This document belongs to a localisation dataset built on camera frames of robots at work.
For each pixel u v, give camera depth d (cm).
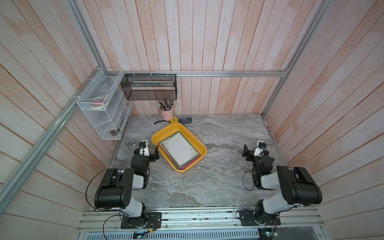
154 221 73
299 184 47
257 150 78
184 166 90
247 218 73
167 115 111
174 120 114
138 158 70
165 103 114
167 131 107
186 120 116
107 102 74
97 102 73
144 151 77
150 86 104
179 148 101
